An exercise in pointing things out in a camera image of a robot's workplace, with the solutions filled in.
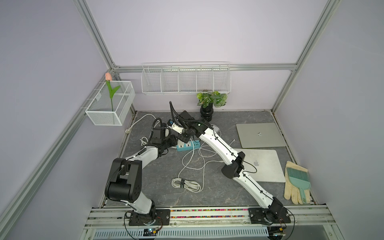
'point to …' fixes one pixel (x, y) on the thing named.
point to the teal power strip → (182, 146)
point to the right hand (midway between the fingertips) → (181, 132)
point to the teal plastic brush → (299, 179)
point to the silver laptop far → (259, 135)
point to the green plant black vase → (207, 100)
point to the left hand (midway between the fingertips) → (176, 139)
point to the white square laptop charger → (215, 128)
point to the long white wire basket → (185, 77)
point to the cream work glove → (291, 192)
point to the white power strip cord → (128, 130)
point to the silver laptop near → (262, 165)
